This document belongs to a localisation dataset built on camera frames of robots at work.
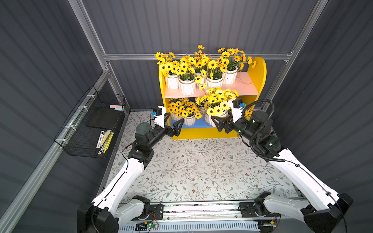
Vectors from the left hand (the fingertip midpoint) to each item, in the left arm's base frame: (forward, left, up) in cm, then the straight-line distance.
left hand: (175, 117), depth 68 cm
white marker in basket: (-5, +37, -8) cm, 38 cm away
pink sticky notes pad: (+16, +36, -8) cm, 40 cm away
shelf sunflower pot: (+14, +1, -9) cm, 16 cm away
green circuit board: (-39, +16, -37) cm, 57 cm away
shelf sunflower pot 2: (+9, -6, -9) cm, 14 cm away
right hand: (-1, -21, +4) cm, 22 cm away
